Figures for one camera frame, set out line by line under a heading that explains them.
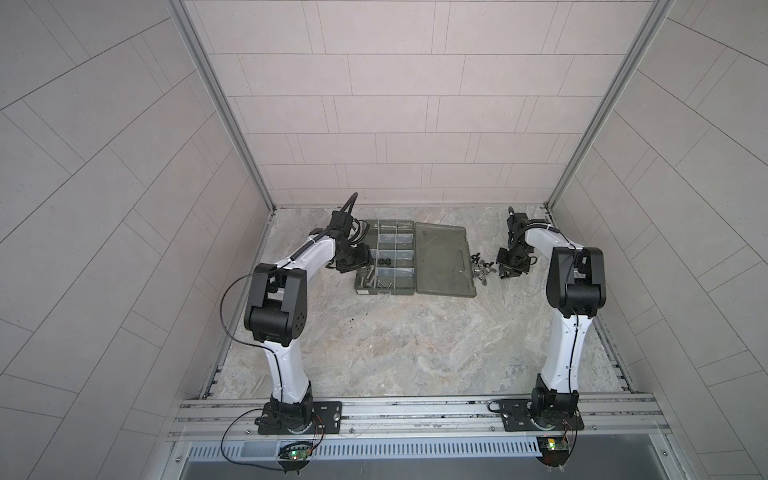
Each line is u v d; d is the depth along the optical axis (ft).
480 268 3.23
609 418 2.37
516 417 2.33
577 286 1.85
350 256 2.68
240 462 2.13
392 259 3.19
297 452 2.11
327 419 2.32
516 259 2.84
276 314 1.63
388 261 3.25
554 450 2.23
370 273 3.16
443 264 3.25
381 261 3.26
